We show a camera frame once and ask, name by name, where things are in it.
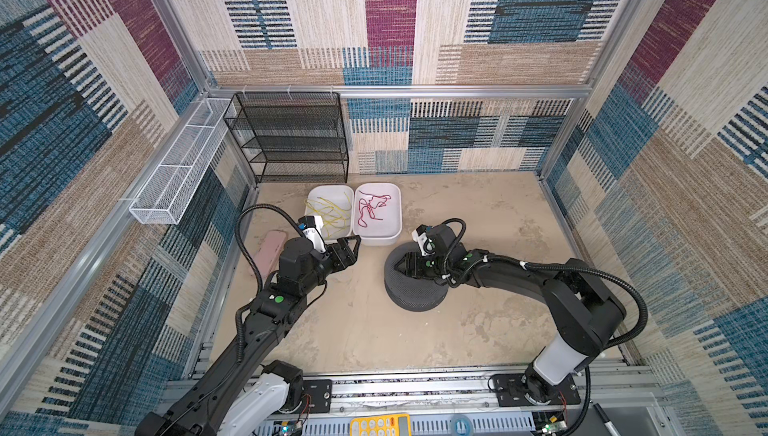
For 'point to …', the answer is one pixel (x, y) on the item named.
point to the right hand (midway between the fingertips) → (402, 273)
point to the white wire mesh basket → (169, 194)
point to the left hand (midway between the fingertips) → (352, 237)
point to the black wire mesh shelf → (292, 137)
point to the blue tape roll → (454, 422)
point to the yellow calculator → (383, 425)
